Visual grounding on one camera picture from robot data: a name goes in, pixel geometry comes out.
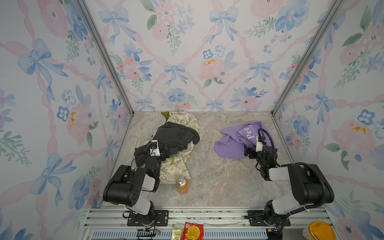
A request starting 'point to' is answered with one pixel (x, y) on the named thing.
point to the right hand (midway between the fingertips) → (252, 143)
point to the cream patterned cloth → (174, 165)
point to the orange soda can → (182, 185)
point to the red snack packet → (193, 231)
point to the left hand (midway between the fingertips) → (158, 143)
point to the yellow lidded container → (319, 230)
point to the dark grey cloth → (171, 137)
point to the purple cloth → (236, 140)
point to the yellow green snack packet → (176, 233)
